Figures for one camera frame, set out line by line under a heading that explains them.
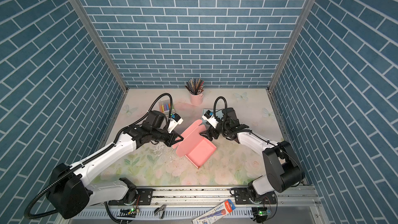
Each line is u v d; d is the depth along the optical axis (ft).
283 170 1.43
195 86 3.45
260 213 2.31
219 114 2.44
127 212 2.36
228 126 2.27
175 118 2.32
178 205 2.37
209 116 2.46
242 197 2.42
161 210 2.29
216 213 2.27
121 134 1.79
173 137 2.23
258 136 1.81
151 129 2.02
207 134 2.48
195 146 2.90
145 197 2.42
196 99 3.55
